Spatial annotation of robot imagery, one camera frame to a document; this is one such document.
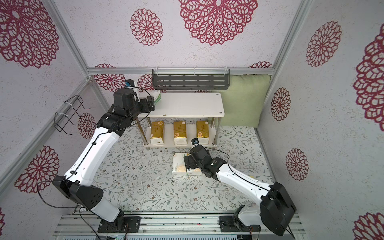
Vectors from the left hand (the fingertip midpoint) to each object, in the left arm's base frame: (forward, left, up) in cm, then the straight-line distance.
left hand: (144, 100), depth 73 cm
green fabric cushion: (+21, -58, -18) cm, 64 cm away
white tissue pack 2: (-22, -26, -35) cm, 49 cm away
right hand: (-17, -23, -25) cm, 38 cm away
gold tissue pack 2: (0, -15, -28) cm, 32 cm away
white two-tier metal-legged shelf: (+5, -19, -8) cm, 22 cm away
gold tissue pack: (-2, -2, -27) cm, 27 cm away
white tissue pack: (-18, -15, -34) cm, 42 cm away
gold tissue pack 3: (+2, -30, -27) cm, 41 cm away
